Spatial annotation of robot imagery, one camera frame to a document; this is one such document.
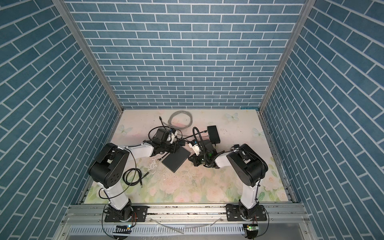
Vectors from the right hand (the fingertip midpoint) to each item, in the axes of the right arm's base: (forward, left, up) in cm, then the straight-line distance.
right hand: (187, 156), depth 93 cm
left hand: (+5, +6, 0) cm, 7 cm away
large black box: (-4, +8, 0) cm, 9 cm away
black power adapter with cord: (+8, +5, +2) cm, 10 cm away
